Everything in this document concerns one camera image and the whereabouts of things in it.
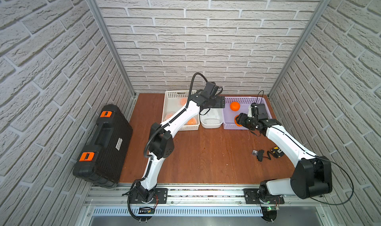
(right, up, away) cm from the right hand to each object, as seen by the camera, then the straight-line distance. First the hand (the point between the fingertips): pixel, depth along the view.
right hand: (242, 119), depth 87 cm
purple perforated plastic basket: (-4, +2, +21) cm, 22 cm away
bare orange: (+1, +8, +21) cm, 23 cm away
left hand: (-12, +11, -2) cm, 17 cm away
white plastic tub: (-24, +4, -14) cm, 28 cm away
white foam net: (-15, 0, +17) cm, 23 cm away
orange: (-31, -2, +10) cm, 33 cm away
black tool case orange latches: (-70, -17, -23) cm, 76 cm away
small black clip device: (+10, -22, 0) cm, 24 cm away
